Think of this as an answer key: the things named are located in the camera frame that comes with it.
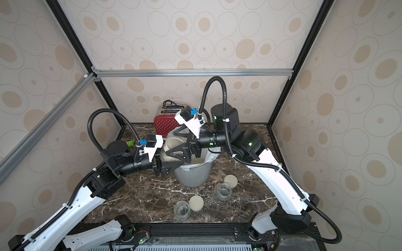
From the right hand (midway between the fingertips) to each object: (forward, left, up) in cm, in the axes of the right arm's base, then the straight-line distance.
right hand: (177, 139), depth 51 cm
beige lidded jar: (-9, +3, -47) cm, 48 cm away
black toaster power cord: (+55, +20, -28) cm, 65 cm away
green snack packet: (+31, +44, -42) cm, 69 cm away
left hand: (-3, -1, -5) cm, 6 cm away
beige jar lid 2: (+8, -23, -46) cm, 52 cm away
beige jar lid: (-5, -4, -45) cm, 46 cm away
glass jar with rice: (+2, -18, -47) cm, 51 cm away
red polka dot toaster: (+40, +21, -32) cm, 55 cm away
